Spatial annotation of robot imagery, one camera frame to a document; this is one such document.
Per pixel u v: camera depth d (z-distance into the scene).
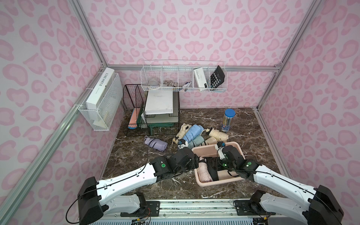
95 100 0.66
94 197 0.40
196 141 0.95
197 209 0.75
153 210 0.73
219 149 0.65
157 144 0.95
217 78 0.92
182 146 0.67
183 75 0.98
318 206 0.39
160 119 0.93
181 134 0.98
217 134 0.98
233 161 0.61
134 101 1.21
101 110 0.83
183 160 0.54
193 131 0.98
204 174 0.78
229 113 0.89
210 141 0.96
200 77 0.92
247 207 0.72
